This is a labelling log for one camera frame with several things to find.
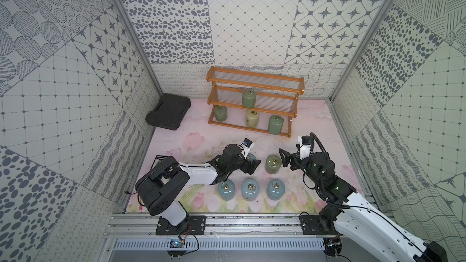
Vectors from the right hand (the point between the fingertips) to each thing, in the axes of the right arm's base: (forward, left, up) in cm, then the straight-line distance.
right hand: (289, 149), depth 79 cm
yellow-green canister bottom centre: (+24, +16, -7) cm, 29 cm away
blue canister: (0, +17, -8) cm, 19 cm away
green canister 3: (+20, +3, -7) cm, 21 cm away
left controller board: (-34, +47, -17) cm, 61 cm away
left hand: (-2, +13, -8) cm, 15 cm away
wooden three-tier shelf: (+46, 0, -11) cm, 48 cm away
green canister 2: (+28, +34, -8) cm, 45 cm away
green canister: (+26, +18, +6) cm, 32 cm away
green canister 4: (-3, +7, -9) cm, 11 cm away
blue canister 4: (-15, +7, -9) cm, 18 cm away
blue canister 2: (-15, +27, -9) cm, 33 cm away
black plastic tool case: (+30, +65, -10) cm, 73 cm away
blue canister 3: (-15, +18, -7) cm, 24 cm away
